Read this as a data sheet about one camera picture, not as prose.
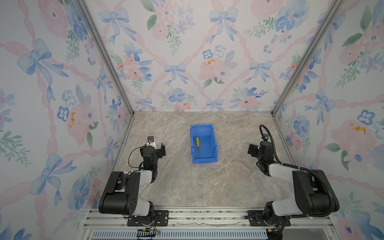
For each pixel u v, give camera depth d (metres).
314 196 0.45
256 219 0.73
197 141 1.01
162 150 0.86
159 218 0.75
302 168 0.51
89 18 0.72
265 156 0.71
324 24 0.74
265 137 0.78
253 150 0.85
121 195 0.44
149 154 0.70
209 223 0.73
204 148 1.03
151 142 0.78
